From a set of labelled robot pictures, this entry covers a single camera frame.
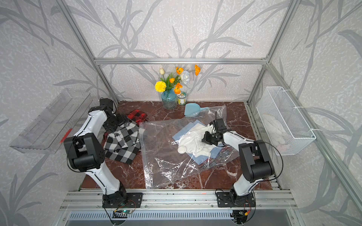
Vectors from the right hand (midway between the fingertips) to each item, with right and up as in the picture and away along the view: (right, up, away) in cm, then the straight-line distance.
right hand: (201, 139), depth 93 cm
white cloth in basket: (+40, +3, -19) cm, 45 cm away
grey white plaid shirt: (-50, -2, -5) cm, 50 cm away
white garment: (-7, 0, -1) cm, 7 cm away
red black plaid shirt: (-48, +15, +12) cm, 52 cm away
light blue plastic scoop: (-6, +20, +24) cm, 32 cm away
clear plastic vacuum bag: (-18, -6, -8) cm, 21 cm away
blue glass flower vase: (-24, +29, +16) cm, 41 cm away
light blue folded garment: (-3, -11, -8) cm, 14 cm away
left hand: (-52, +11, -2) cm, 54 cm away
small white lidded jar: (-15, +30, +22) cm, 40 cm away
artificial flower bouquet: (-19, +40, +2) cm, 44 cm away
